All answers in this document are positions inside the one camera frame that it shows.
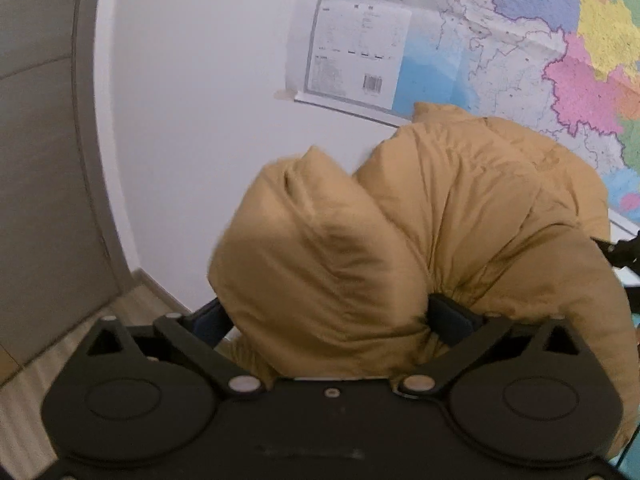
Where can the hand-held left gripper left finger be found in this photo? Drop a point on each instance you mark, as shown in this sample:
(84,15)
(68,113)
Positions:
(212,322)

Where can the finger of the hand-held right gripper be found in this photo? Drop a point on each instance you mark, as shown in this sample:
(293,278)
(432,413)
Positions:
(625,252)

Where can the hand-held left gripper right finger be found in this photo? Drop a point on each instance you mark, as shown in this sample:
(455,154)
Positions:
(452,317)

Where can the tan puffer jacket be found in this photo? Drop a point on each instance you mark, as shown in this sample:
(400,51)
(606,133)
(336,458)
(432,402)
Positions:
(400,240)

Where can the wooden baseboard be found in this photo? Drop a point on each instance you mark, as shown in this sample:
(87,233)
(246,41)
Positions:
(165,290)

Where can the grey wooden door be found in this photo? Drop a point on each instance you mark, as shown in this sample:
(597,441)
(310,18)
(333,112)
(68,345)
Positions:
(45,160)

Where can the colourful wall map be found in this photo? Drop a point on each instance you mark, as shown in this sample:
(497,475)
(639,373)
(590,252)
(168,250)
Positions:
(500,35)

